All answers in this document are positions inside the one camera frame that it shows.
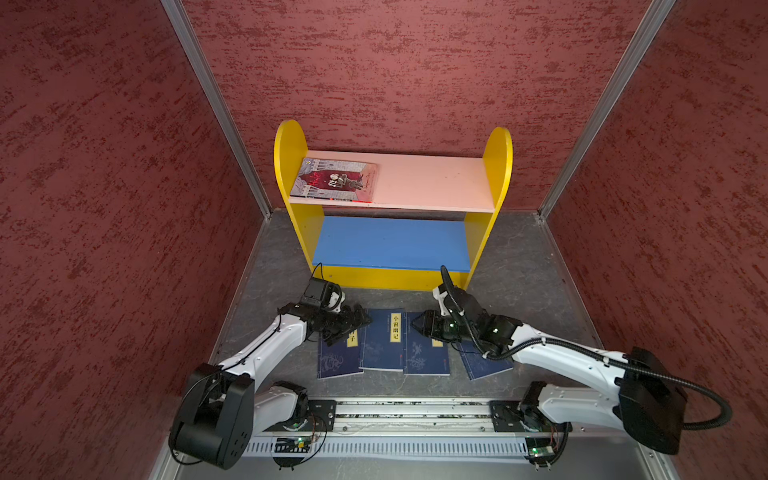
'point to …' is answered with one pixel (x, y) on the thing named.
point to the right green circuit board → (539, 449)
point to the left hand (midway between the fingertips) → (361, 333)
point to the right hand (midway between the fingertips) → (414, 333)
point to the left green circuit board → (292, 444)
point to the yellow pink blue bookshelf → (393, 221)
